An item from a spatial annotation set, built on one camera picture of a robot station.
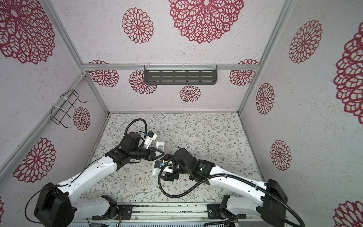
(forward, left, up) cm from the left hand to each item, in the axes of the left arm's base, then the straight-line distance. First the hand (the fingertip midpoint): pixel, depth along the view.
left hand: (162, 156), depth 77 cm
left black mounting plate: (-23, +19, -16) cm, 34 cm away
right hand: (-6, 0, +4) cm, 7 cm away
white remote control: (+3, +1, +5) cm, 6 cm away
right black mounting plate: (-24, -28, -19) cm, 42 cm away
